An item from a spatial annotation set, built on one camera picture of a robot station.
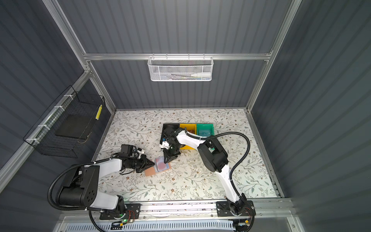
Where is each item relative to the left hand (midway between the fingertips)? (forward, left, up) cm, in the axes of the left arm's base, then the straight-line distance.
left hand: (155, 165), depth 88 cm
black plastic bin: (+13, -9, +20) cm, 25 cm away
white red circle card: (+1, -3, -1) cm, 3 cm away
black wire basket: (+13, +42, +27) cm, 52 cm away
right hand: (+2, -8, +1) cm, 8 cm away
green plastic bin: (+27, -34, -1) cm, 43 cm away
